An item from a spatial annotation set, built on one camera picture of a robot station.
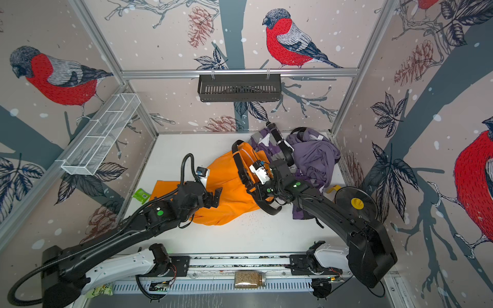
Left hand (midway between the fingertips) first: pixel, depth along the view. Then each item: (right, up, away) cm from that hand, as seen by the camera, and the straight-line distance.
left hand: (213, 182), depth 74 cm
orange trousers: (+5, -2, +7) cm, 9 cm away
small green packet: (-40, -10, +18) cm, 45 cm away
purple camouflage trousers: (+21, +17, +34) cm, 43 cm away
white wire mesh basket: (-47, +9, -4) cm, 49 cm away
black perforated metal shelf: (+8, +48, +31) cm, 58 cm away
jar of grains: (+14, -33, -7) cm, 37 cm away
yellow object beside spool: (+54, -4, +10) cm, 55 cm away
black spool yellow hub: (+58, -8, +1) cm, 58 cm away
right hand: (+14, -3, +4) cm, 15 cm away
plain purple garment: (+49, +10, +26) cm, 57 cm away
